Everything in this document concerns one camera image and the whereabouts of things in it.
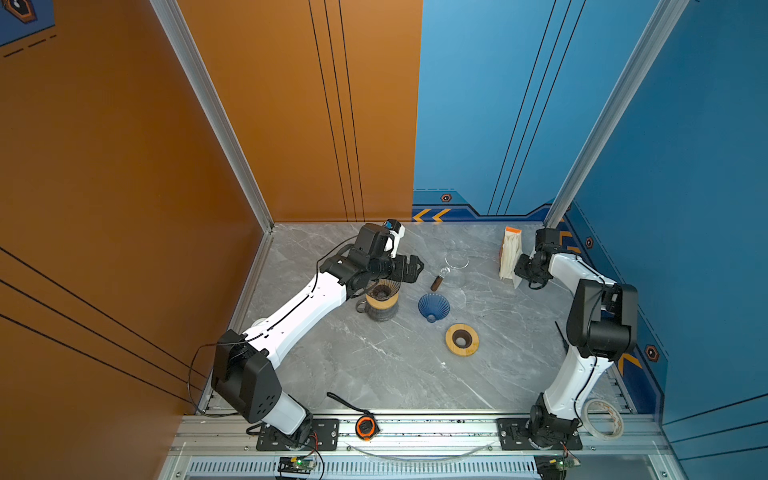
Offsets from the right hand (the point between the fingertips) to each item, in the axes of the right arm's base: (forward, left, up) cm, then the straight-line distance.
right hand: (520, 270), depth 100 cm
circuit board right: (-53, +4, -7) cm, 54 cm away
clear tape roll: (-45, -6, -4) cm, 45 cm away
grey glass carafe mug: (-16, +48, 0) cm, 51 cm away
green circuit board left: (-53, +66, -6) cm, 85 cm away
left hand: (-11, +38, +19) cm, 44 cm away
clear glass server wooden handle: (0, +22, -2) cm, 22 cm away
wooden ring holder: (-16, +46, +5) cm, 49 cm away
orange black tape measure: (-45, +49, -2) cm, 67 cm away
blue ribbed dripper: (-14, +30, +1) cm, 34 cm away
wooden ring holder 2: (-25, +19, -3) cm, 32 cm away
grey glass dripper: (-11, +46, +6) cm, 47 cm away
